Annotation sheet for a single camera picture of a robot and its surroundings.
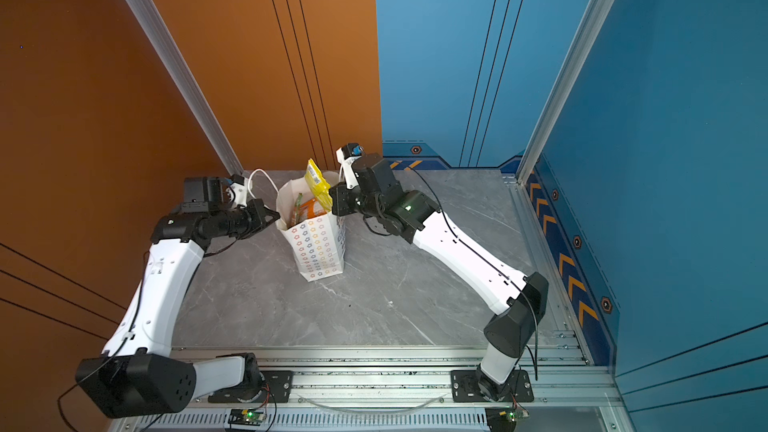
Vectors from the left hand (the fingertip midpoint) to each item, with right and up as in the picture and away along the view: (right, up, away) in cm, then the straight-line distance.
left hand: (279, 211), depth 76 cm
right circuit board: (+55, -50, -5) cm, 75 cm away
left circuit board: (-7, -49, -5) cm, 50 cm away
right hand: (+14, +5, -7) cm, 16 cm away
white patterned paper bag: (+9, -8, +4) cm, 13 cm away
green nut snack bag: (+2, -2, +5) cm, 6 cm away
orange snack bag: (+5, 0, +12) cm, 13 cm away
